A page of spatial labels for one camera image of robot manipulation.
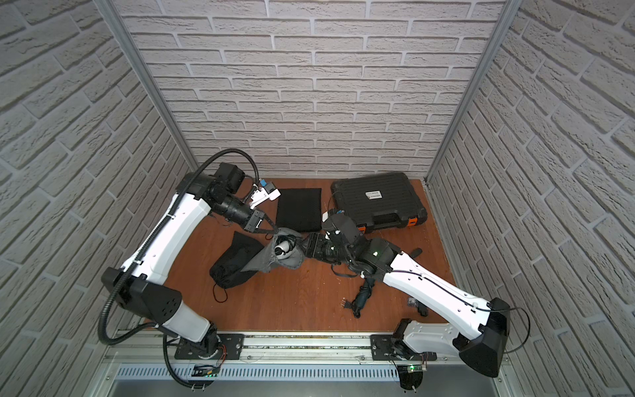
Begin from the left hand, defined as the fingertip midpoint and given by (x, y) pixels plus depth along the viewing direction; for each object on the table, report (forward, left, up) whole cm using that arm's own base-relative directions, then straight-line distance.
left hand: (279, 228), depth 68 cm
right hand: (-4, -8, -5) cm, 10 cm away
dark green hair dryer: (-12, -25, -26) cm, 39 cm away
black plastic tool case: (+28, -38, -21) cm, 51 cm away
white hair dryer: (-1, -1, -7) cm, 8 cm away
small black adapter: (-14, -46, -26) cm, 55 cm away
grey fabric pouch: (-8, +3, -5) cm, 10 cm away
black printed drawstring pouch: (-4, +19, -21) cm, 29 cm away
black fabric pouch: (+28, -3, -27) cm, 39 cm away
